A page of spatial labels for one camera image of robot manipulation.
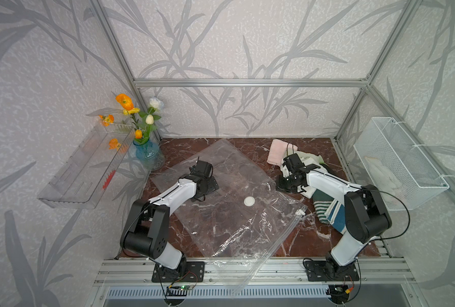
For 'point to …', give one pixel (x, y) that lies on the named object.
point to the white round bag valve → (249, 201)
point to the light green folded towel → (311, 155)
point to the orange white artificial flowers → (144, 120)
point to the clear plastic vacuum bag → (243, 217)
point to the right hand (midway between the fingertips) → (274, 187)
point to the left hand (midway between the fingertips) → (209, 188)
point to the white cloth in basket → (391, 190)
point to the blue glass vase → (149, 155)
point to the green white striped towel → (321, 201)
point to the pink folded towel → (278, 150)
